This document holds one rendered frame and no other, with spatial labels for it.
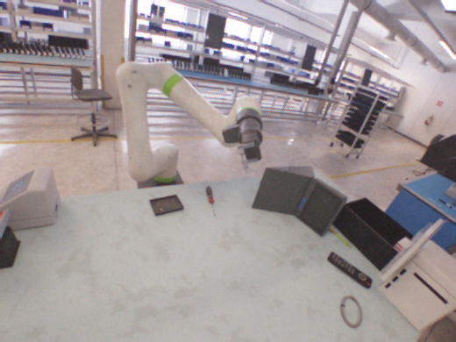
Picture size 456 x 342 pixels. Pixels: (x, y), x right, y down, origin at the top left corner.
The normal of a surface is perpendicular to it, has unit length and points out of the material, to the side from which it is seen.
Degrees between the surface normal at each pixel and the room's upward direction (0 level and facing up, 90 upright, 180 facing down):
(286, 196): 90
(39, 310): 0
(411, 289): 90
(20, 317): 0
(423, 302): 90
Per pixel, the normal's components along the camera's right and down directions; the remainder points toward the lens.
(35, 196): 0.46, 0.54
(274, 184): 0.00, 0.51
